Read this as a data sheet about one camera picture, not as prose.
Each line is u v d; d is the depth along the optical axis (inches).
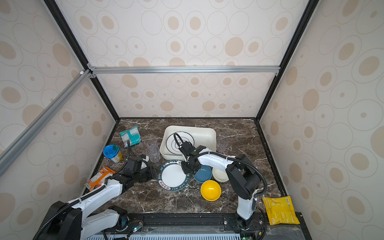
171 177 34.6
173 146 40.4
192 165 30.0
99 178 33.6
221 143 40.5
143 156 31.9
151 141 40.1
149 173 30.0
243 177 18.6
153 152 38.7
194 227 28.7
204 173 35.1
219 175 34.9
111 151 35.2
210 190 32.7
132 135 41.7
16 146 21.0
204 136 43.0
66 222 16.0
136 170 27.3
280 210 29.8
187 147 28.3
